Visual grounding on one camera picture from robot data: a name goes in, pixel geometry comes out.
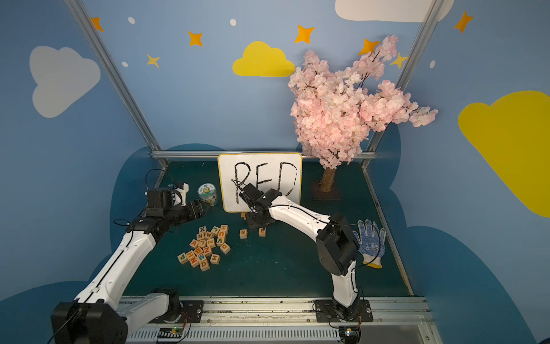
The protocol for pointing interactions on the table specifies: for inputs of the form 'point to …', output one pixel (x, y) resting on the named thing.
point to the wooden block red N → (194, 261)
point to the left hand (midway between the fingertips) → (204, 204)
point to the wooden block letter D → (204, 265)
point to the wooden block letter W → (202, 257)
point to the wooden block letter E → (262, 233)
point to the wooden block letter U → (221, 233)
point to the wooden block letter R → (243, 233)
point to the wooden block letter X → (203, 229)
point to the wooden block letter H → (190, 254)
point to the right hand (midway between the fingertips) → (257, 222)
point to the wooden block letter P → (182, 258)
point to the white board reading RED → (281, 171)
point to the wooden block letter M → (215, 259)
